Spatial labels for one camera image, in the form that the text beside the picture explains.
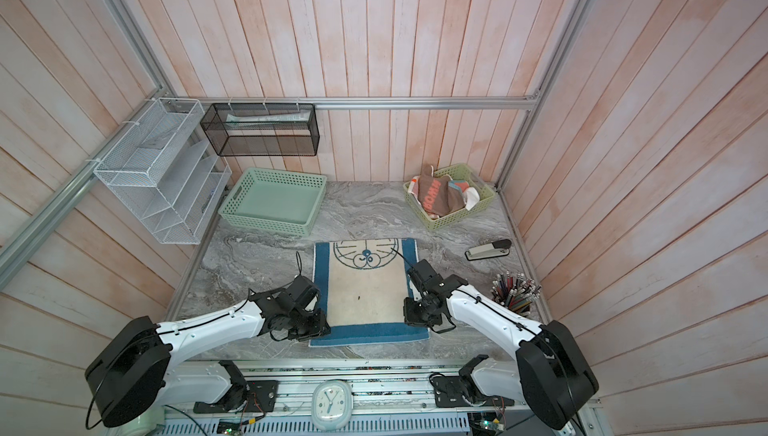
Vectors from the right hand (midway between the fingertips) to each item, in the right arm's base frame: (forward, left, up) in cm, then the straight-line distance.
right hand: (408, 319), depth 84 cm
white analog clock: (-22, +19, +1) cm, 29 cm away
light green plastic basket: (+59, -23, +3) cm, 64 cm away
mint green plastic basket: (+41, +46, +5) cm, 61 cm away
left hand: (-6, +23, 0) cm, 24 cm away
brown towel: (+44, -12, +5) cm, 45 cm away
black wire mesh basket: (+60, +52, +23) cm, 82 cm away
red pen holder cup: (+2, -26, +15) cm, 30 cm away
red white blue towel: (+43, -23, +7) cm, 50 cm away
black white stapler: (+24, -30, 0) cm, 38 cm away
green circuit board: (-24, -19, -3) cm, 31 cm away
